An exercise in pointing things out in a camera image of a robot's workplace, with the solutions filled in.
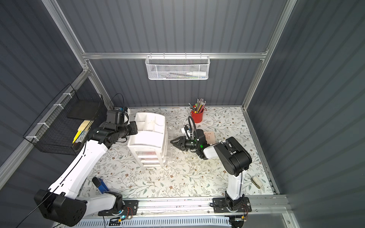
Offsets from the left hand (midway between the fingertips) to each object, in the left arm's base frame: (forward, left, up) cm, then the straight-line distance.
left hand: (136, 126), depth 77 cm
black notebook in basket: (+11, +32, +2) cm, 34 cm away
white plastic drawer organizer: (-8, -8, -4) cm, 12 cm away
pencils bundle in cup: (+26, -36, -12) cm, 46 cm away
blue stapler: (-25, +20, -24) cm, 40 cm away
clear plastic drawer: (-7, -16, -19) cm, 25 cm away
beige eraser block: (-23, -67, -22) cm, 74 cm away
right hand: (-3, -19, -13) cm, 24 cm away
